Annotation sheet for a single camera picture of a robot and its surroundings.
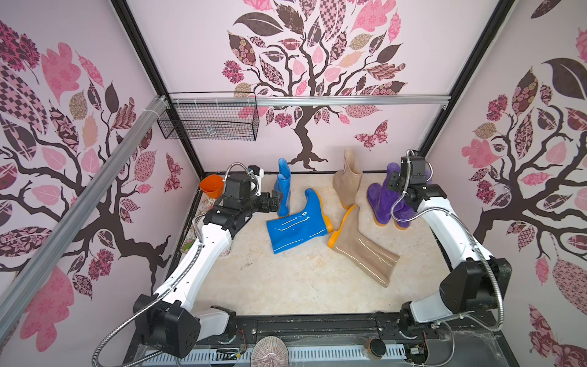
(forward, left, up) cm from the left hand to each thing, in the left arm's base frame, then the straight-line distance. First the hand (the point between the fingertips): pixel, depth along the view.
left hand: (272, 199), depth 78 cm
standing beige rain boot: (+16, -30, -8) cm, 35 cm away
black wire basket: (+38, +26, +10) cm, 47 cm away
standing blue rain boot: (+8, -3, -1) cm, 9 cm away
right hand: (+9, -48, +2) cm, 49 cm away
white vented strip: (-42, -7, -25) cm, 50 cm away
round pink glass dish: (-42, 0, -23) cm, 48 cm away
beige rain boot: (-11, -37, -24) cm, 45 cm away
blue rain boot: (+1, -7, -23) cm, 24 cm away
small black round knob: (-42, -31, -15) cm, 54 cm away
